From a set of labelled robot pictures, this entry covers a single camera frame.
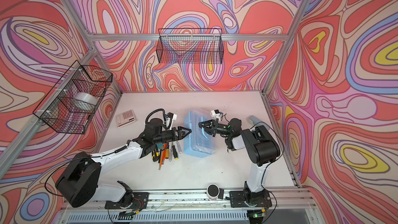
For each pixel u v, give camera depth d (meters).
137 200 0.73
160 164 0.84
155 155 0.86
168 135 0.72
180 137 0.72
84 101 0.70
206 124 0.82
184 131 0.76
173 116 0.78
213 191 0.72
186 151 0.78
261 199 0.68
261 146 0.51
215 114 0.84
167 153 0.88
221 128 0.79
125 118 1.02
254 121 0.99
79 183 0.42
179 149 0.91
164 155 0.88
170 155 0.87
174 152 0.88
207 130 0.80
